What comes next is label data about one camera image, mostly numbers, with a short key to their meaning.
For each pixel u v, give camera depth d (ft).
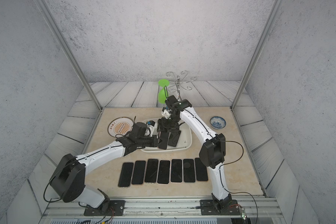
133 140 2.15
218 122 3.50
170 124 2.46
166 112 2.65
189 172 2.78
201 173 2.77
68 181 1.42
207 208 2.37
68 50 2.84
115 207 2.42
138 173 2.77
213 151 1.71
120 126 3.55
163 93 3.16
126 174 2.78
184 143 3.24
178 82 3.06
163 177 2.71
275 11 2.34
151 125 2.53
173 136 3.25
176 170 2.73
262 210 2.37
